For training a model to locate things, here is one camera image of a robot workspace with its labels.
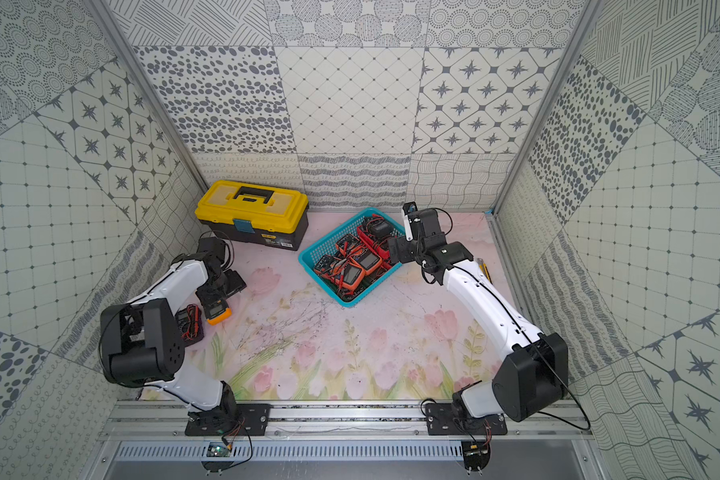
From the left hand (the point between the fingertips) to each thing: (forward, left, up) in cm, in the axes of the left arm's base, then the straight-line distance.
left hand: (228, 291), depth 91 cm
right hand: (+7, -56, +15) cm, 58 cm away
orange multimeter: (+6, -37, +1) cm, 37 cm away
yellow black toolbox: (+23, -4, +10) cm, 25 cm away
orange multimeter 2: (+13, -43, -1) cm, 45 cm away
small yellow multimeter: (-5, +3, -3) cm, 7 cm away
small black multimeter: (+21, -46, +7) cm, 51 cm away
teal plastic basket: (+18, -29, +1) cm, 34 cm away
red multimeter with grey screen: (+19, -43, +2) cm, 47 cm away
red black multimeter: (+18, -36, +1) cm, 40 cm away
